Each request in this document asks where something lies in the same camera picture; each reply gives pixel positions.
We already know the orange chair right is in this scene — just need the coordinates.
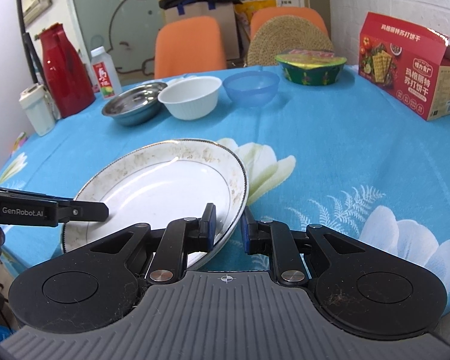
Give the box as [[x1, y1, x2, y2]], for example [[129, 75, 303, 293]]
[[250, 7, 328, 39]]

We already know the clear juice bottle red label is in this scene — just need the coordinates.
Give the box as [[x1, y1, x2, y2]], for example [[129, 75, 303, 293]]
[[91, 46, 122, 100]]

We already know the red thermos jug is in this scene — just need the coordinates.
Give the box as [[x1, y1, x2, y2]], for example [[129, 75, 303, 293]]
[[39, 23, 95, 119]]

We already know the orange chair left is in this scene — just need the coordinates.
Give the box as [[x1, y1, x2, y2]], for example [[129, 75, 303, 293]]
[[154, 16, 227, 79]]

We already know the orange chair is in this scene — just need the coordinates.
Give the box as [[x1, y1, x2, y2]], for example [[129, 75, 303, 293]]
[[154, 16, 227, 79], [250, 7, 328, 39]]

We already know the white plate with dark rim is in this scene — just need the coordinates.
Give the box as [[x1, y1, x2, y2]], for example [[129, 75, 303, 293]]
[[61, 139, 249, 252]]

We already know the white plate with brown flower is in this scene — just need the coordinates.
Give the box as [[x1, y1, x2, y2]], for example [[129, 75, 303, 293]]
[[187, 210, 253, 272]]

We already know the white air conditioner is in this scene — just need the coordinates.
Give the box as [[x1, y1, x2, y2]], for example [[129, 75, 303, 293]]
[[22, 0, 53, 26]]

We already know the white small container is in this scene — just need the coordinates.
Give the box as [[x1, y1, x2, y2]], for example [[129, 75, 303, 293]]
[[19, 84, 56, 137]]

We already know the cardboard box with blue handles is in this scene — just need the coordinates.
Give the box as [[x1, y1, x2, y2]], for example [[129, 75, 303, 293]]
[[164, 0, 242, 61]]

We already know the blue translucent plastic bowl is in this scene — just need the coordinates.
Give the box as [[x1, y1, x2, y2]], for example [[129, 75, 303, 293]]
[[223, 71, 280, 107]]

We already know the round woven straw mat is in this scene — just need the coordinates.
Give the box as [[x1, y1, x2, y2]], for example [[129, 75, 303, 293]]
[[246, 16, 334, 66]]

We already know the green instant noodle bowl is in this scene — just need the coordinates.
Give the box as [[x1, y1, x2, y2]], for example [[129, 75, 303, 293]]
[[275, 49, 347, 86]]

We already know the stainless steel bowl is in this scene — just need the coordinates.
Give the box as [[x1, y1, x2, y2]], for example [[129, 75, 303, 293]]
[[101, 81, 167, 127]]

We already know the red cracker box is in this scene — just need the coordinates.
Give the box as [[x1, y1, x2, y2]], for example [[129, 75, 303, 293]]
[[358, 11, 450, 121]]

